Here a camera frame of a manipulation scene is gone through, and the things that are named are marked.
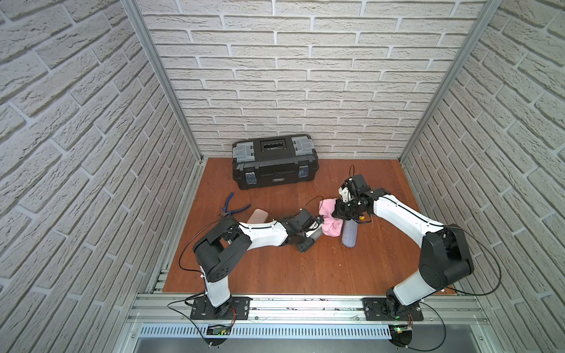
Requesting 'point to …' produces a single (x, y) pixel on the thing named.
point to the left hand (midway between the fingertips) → (308, 235)
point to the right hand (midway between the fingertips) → (335, 214)
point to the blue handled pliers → (224, 209)
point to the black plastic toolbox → (274, 160)
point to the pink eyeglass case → (259, 216)
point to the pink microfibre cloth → (332, 226)
